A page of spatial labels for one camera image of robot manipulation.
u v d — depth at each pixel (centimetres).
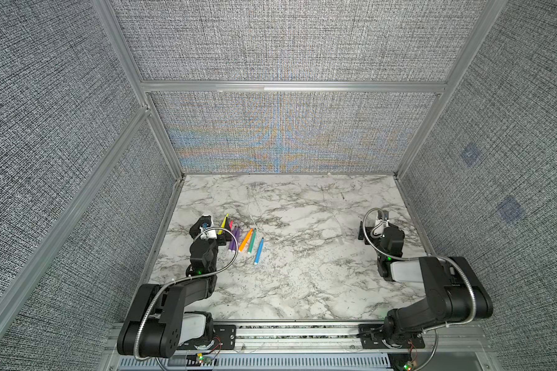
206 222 70
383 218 77
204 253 65
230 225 100
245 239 95
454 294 44
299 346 73
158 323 42
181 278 56
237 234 97
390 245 70
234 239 95
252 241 95
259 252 92
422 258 51
